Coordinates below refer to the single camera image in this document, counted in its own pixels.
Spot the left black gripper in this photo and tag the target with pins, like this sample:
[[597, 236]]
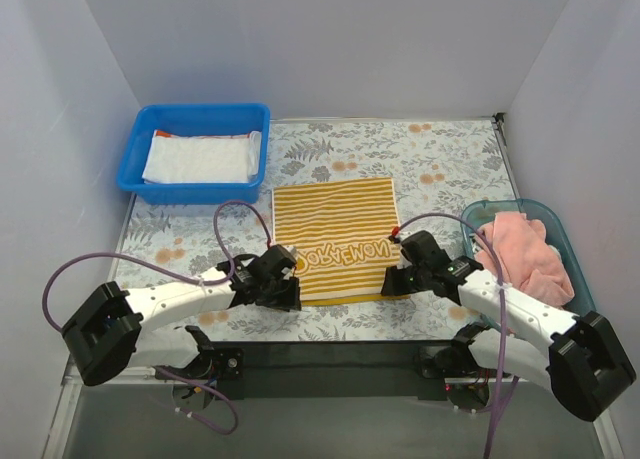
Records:
[[279, 293]]

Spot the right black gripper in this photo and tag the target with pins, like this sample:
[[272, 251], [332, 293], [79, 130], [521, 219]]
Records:
[[401, 280]]

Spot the yellow striped towel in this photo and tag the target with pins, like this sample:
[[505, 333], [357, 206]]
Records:
[[340, 232]]

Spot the white towel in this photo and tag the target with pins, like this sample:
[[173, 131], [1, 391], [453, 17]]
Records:
[[190, 161]]

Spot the orange cartoon towel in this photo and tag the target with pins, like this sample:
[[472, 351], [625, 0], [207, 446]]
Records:
[[165, 134]]

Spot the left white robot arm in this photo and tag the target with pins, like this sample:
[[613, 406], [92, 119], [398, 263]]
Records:
[[115, 329]]

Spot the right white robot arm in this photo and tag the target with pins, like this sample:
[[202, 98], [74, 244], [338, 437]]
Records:
[[579, 359]]

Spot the teal laundry basket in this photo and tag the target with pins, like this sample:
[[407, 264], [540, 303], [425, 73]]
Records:
[[482, 212]]

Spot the floral table mat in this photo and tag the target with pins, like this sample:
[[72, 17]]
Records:
[[438, 168]]

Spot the pink towel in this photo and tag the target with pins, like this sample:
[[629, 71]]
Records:
[[516, 247]]

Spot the blue plastic bin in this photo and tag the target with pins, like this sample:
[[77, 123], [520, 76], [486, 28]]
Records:
[[193, 119]]

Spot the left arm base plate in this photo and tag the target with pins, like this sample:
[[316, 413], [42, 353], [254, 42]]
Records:
[[223, 364]]

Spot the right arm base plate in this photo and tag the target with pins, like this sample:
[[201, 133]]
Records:
[[445, 362]]

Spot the aluminium frame rail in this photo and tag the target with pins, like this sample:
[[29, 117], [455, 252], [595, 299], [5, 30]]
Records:
[[320, 400]]

